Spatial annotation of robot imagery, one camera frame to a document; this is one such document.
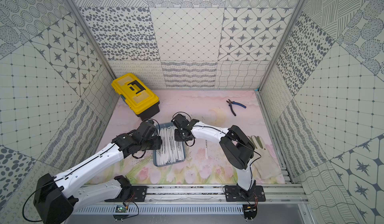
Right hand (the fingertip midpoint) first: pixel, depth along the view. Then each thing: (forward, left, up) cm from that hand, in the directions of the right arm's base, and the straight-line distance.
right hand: (180, 138), depth 89 cm
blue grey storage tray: (+9, +14, 0) cm, 17 cm away
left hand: (-5, +11, +8) cm, 15 cm away
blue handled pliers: (+32, -35, -4) cm, 47 cm away
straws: (-6, +5, -4) cm, 9 cm away
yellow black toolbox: (+21, +28, +14) cm, 38 cm away
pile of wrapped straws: (-6, -16, -4) cm, 17 cm away
